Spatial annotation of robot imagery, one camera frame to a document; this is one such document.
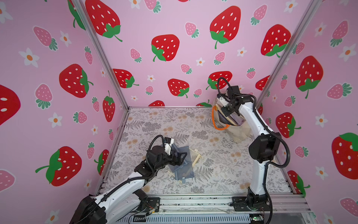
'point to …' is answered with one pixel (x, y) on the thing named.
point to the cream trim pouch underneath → (195, 161)
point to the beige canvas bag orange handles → (239, 133)
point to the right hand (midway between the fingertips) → (224, 109)
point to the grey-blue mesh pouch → (184, 170)
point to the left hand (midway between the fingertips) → (182, 152)
